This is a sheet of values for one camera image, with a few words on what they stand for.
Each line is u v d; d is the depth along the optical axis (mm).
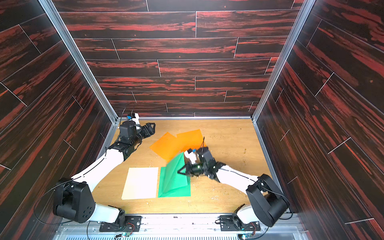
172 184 802
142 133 737
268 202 426
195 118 1255
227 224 732
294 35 749
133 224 721
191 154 779
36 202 631
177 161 822
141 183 867
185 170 768
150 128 764
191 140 1079
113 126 1225
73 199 419
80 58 842
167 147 1089
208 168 662
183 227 732
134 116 744
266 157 1038
